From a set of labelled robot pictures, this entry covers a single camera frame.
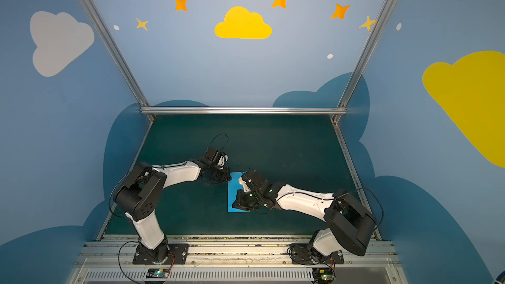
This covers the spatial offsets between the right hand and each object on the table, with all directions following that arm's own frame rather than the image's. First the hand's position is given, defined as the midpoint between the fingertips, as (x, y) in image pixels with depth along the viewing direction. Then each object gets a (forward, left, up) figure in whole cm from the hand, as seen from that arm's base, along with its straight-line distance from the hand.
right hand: (231, 204), depth 79 cm
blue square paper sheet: (+11, +2, -9) cm, 15 cm away
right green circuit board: (-21, -36, -10) cm, 43 cm away
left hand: (+15, +2, -7) cm, 17 cm away
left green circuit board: (-24, +25, -9) cm, 36 cm away
